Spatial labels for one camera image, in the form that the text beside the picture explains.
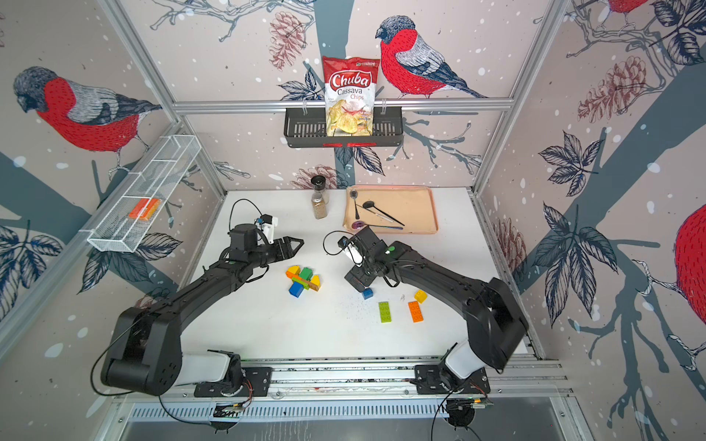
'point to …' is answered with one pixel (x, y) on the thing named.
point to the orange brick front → (291, 275)
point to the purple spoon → (358, 224)
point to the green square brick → (306, 274)
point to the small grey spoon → (354, 194)
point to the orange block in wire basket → (149, 210)
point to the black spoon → (370, 204)
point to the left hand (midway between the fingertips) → (301, 238)
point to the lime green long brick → (304, 284)
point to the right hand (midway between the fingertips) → (361, 265)
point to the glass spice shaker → (319, 197)
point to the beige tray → (392, 209)
